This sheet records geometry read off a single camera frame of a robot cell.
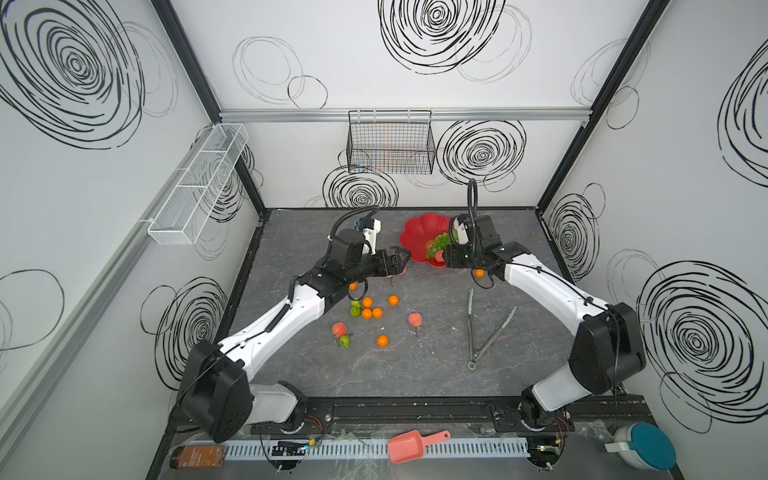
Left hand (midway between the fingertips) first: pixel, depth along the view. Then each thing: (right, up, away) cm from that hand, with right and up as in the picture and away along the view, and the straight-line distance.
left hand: (401, 255), depth 76 cm
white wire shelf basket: (-54, +10, -4) cm, 55 cm away
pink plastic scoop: (+2, -45, -6) cm, 46 cm away
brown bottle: (-47, -44, -11) cm, 65 cm away
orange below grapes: (-2, -15, +17) cm, 23 cm away
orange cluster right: (-7, -19, +15) cm, 25 cm away
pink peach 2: (-18, -22, +10) cm, 30 cm away
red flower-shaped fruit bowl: (+8, +6, +35) cm, 36 cm away
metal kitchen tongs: (+20, -28, +6) cm, 35 cm away
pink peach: (+5, -20, +12) cm, 24 cm away
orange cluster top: (-10, -16, +17) cm, 25 cm away
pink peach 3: (0, -4, -7) cm, 7 cm away
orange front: (-5, -25, +8) cm, 27 cm away
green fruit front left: (-16, -25, +8) cm, 31 cm away
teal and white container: (+52, -40, -13) cm, 67 cm away
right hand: (+14, 0, +11) cm, 17 cm away
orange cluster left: (-10, -19, +14) cm, 25 cm away
